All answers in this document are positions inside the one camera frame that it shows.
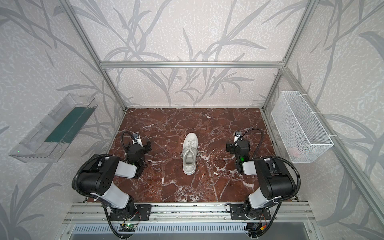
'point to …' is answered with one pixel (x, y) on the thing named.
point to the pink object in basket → (294, 151)
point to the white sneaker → (189, 164)
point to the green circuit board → (127, 227)
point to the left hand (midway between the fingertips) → (140, 135)
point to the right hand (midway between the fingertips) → (237, 136)
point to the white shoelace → (191, 147)
